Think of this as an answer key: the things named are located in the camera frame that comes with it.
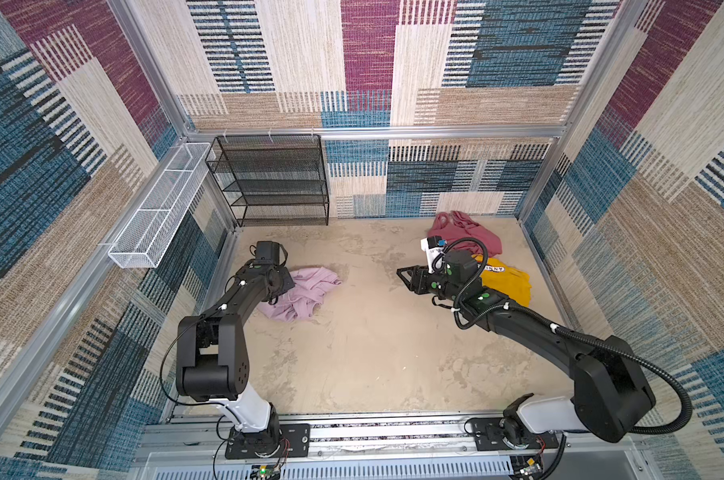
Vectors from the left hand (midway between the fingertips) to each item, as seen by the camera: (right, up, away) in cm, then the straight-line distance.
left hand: (282, 279), depth 94 cm
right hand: (+36, +2, -11) cm, 38 cm away
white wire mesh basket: (-26, +12, -22) cm, 36 cm away
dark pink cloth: (+59, +19, +24) cm, 66 cm away
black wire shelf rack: (-8, +35, +16) cm, 39 cm away
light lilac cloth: (+5, -7, 0) cm, 9 cm away
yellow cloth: (+72, -1, +3) cm, 72 cm away
